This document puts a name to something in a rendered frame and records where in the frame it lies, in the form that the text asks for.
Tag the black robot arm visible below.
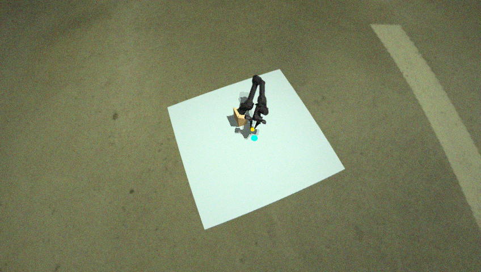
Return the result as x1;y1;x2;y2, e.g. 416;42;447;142
237;75;269;122

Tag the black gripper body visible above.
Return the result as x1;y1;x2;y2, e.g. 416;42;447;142
244;111;266;124

